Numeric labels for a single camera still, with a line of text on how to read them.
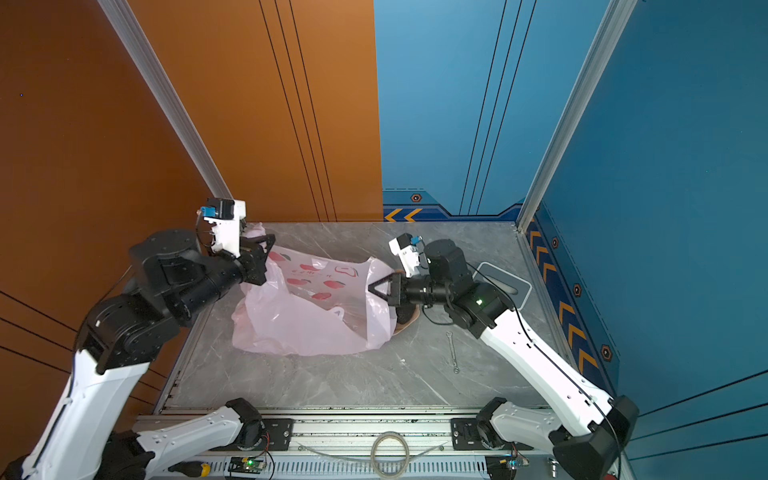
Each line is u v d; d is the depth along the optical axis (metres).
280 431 0.74
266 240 0.54
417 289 0.56
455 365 0.85
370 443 0.73
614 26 0.71
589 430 0.37
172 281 0.37
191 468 0.66
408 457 0.69
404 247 0.59
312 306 0.61
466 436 0.72
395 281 0.59
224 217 0.43
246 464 0.71
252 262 0.46
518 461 0.69
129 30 0.72
